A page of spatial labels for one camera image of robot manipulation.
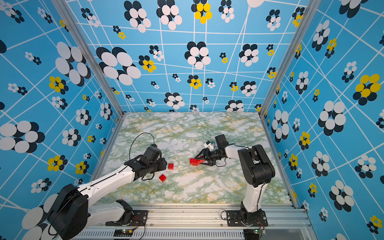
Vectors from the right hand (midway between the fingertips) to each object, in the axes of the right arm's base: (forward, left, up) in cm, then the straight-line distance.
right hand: (200, 160), depth 90 cm
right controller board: (-36, -25, -4) cm, 44 cm away
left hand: (-3, +20, +3) cm, 20 cm away
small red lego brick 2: (-11, +22, -1) cm, 24 cm away
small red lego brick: (-3, +18, -1) cm, 18 cm away
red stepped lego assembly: (-2, +2, 0) cm, 3 cm away
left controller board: (-36, +38, -6) cm, 53 cm away
